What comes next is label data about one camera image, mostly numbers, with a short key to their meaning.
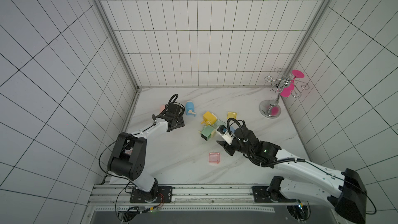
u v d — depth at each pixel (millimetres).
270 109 1045
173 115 727
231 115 1029
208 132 890
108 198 728
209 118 979
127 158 445
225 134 633
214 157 852
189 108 983
